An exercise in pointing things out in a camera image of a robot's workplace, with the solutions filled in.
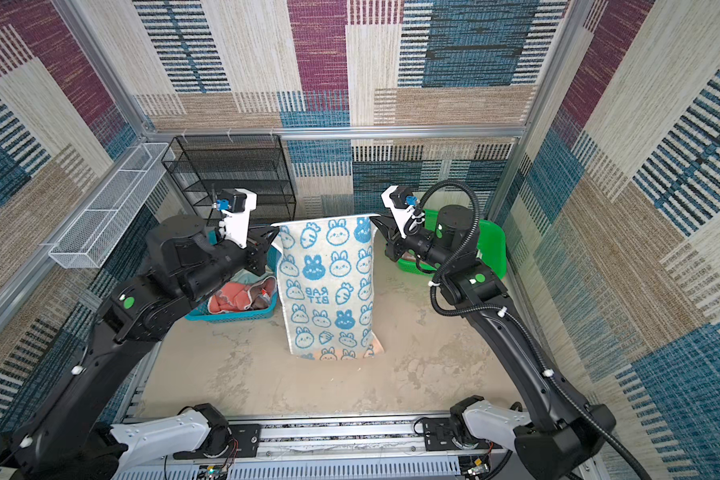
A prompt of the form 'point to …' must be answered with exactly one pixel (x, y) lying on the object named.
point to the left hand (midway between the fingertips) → (275, 222)
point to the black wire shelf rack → (203, 165)
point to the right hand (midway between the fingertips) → (375, 219)
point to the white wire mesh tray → (92, 237)
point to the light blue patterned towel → (326, 271)
